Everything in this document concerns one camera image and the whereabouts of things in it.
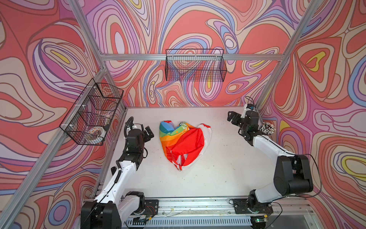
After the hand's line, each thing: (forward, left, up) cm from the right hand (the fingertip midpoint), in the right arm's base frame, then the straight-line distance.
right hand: (233, 117), depth 90 cm
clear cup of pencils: (-10, -18, 0) cm, 20 cm away
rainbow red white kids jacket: (-12, +32, -11) cm, 36 cm away
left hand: (-9, +55, +2) cm, 56 cm away
